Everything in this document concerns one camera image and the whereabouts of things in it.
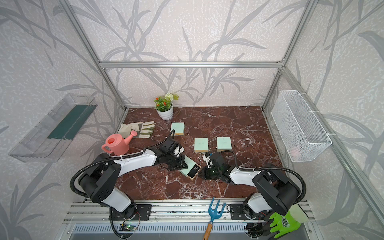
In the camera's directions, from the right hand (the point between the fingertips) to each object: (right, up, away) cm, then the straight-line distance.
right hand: (197, 174), depth 85 cm
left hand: (-5, +4, 0) cm, 7 cm away
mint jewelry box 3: (-5, +1, 0) cm, 5 cm away
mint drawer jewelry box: (+2, +15, +12) cm, 19 cm away
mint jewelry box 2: (+17, +16, +12) cm, 26 cm away
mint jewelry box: (-14, +26, +20) cm, 36 cm away
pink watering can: (-48, +17, +2) cm, 51 cm away
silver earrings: (-1, +3, +2) cm, 4 cm away
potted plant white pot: (-24, +41, +17) cm, 50 cm away
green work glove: (+42, -18, -16) cm, 48 cm away
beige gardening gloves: (-39, +24, +21) cm, 50 cm away
